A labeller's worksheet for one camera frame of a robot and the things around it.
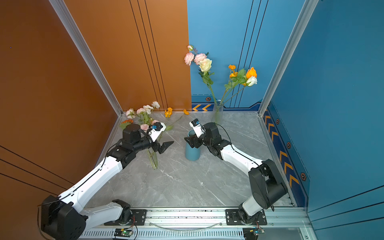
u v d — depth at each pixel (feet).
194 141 2.46
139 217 2.42
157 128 2.08
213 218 2.43
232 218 2.38
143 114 3.80
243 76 2.81
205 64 2.58
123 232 2.33
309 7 2.28
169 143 2.32
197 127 2.42
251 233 2.29
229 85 3.00
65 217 1.24
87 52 2.80
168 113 3.80
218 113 3.49
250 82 2.65
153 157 3.11
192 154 2.94
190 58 2.79
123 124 3.47
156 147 2.22
